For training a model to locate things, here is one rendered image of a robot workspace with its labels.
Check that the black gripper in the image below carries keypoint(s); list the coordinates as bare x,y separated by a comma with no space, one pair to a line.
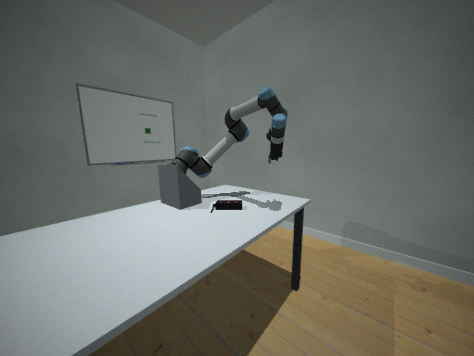
275,147

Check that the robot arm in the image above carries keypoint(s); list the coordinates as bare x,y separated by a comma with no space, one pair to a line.
202,167

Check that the black power strip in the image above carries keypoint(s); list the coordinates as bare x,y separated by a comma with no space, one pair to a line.
227,205

